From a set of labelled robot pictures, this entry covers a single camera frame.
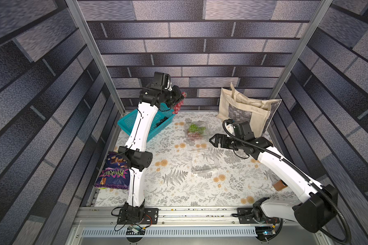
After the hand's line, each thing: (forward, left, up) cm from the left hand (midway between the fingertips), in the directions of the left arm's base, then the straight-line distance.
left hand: (186, 94), depth 76 cm
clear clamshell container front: (+12, -11, -38) cm, 41 cm away
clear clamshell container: (-18, -12, -39) cm, 44 cm away
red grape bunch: (-2, -5, -33) cm, 34 cm away
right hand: (-16, -16, -18) cm, 29 cm away
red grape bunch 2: (0, +5, -9) cm, 10 cm away
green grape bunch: (+4, -5, -32) cm, 33 cm away
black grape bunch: (+12, +18, -34) cm, 40 cm away
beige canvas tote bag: (+9, -29, -15) cm, 34 cm away
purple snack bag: (-30, +39, -34) cm, 59 cm away
